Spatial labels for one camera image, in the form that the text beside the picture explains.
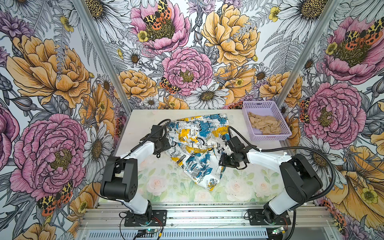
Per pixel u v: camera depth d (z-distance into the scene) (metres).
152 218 0.73
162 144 0.81
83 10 0.72
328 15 0.74
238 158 0.69
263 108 1.23
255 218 0.74
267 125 1.08
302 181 0.46
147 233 0.73
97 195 0.43
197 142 1.02
